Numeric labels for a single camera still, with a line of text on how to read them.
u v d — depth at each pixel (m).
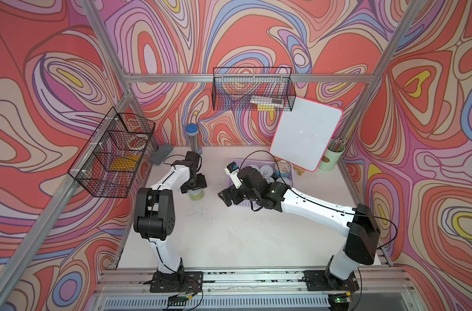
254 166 1.03
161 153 1.15
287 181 0.95
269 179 0.98
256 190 0.58
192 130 1.02
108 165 0.73
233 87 0.96
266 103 0.91
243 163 0.68
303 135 0.98
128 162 0.71
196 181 0.85
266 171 1.03
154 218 0.50
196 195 0.91
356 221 0.44
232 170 0.67
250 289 0.73
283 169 0.96
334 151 1.00
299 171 1.05
